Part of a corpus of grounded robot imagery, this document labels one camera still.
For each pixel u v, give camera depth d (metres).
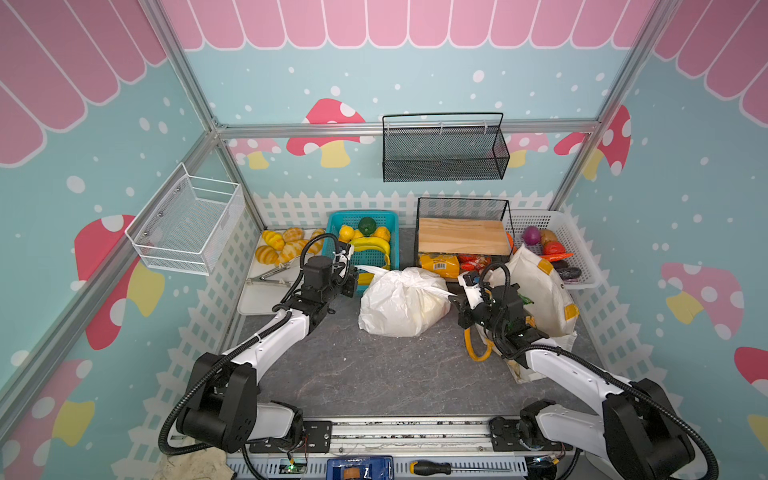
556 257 1.03
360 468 0.66
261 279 1.02
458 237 0.97
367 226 1.09
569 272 0.95
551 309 0.81
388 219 1.12
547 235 1.12
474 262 0.96
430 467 0.68
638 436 0.41
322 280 0.66
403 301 0.81
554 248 1.05
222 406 0.42
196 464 0.71
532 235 1.12
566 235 1.08
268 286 1.01
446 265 0.97
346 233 1.09
